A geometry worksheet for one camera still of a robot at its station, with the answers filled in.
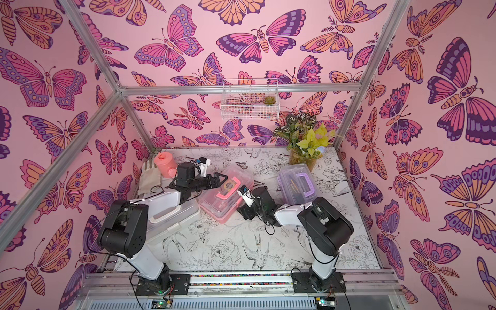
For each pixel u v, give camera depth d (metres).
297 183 0.94
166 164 1.00
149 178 1.06
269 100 0.92
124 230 0.47
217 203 0.87
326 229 0.47
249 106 1.06
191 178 0.76
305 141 0.92
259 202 0.72
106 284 0.75
